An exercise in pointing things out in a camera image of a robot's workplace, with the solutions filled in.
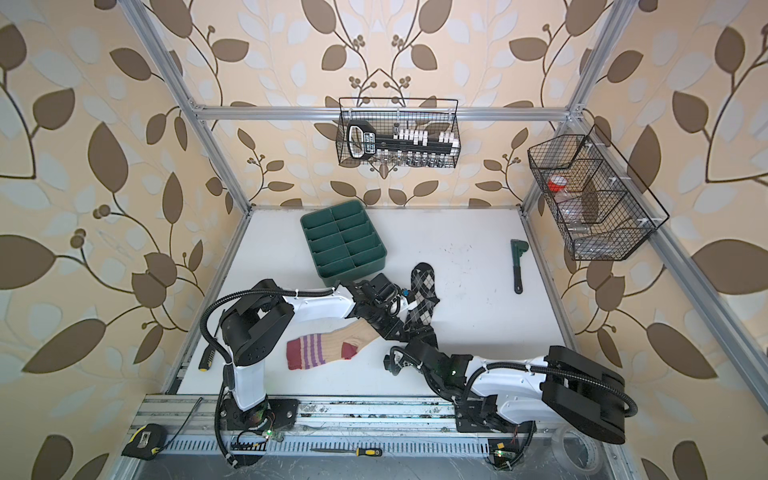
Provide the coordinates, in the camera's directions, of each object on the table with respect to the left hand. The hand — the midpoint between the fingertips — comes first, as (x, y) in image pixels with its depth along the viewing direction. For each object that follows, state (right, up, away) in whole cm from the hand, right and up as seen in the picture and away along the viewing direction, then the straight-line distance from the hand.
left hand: (408, 336), depth 85 cm
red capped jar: (+41, +43, -4) cm, 60 cm away
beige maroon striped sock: (-20, -3, +1) cm, 21 cm away
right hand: (+3, +1, 0) cm, 4 cm away
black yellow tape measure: (-62, -19, -16) cm, 67 cm away
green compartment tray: (-21, +26, +17) cm, 38 cm away
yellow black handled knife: (-12, -22, -16) cm, 29 cm away
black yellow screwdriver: (-56, -5, -2) cm, 57 cm away
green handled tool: (+41, +25, +23) cm, 53 cm away
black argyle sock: (+6, +13, +14) cm, 20 cm away
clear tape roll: (+42, -20, -17) cm, 50 cm away
